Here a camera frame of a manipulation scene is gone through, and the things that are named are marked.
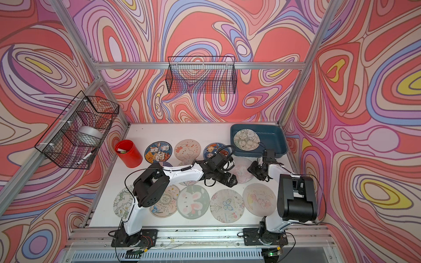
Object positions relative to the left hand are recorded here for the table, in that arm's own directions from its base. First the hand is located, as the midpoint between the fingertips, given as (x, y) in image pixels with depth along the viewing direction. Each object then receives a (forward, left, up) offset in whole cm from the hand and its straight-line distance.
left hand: (234, 181), depth 88 cm
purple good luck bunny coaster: (+13, +40, -3) cm, 43 cm away
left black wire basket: (+7, +71, +30) cm, 77 cm away
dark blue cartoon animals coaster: (+23, +47, -3) cm, 52 cm away
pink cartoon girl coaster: (-9, -13, -3) cm, 16 cm away
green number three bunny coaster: (-9, +22, -4) cm, 24 cm away
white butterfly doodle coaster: (-12, +4, -3) cm, 13 cm away
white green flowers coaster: (-10, +58, -4) cm, 59 cm away
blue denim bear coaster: (+24, +13, -2) cm, 28 cm away
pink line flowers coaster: (+1, +26, -3) cm, 26 cm away
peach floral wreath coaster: (-12, +35, -3) cm, 37 cm away
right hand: (+6, -11, -3) cm, 13 cm away
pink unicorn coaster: (+8, -5, -3) cm, 10 cm away
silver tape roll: (+7, +65, +30) cm, 72 cm away
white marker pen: (+1, +68, +22) cm, 72 cm away
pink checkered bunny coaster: (+23, +28, -3) cm, 36 cm away
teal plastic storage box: (+34, -29, -2) cm, 45 cm away
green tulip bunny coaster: (+31, -11, -1) cm, 33 cm away
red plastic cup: (+12, +58, +10) cm, 60 cm away
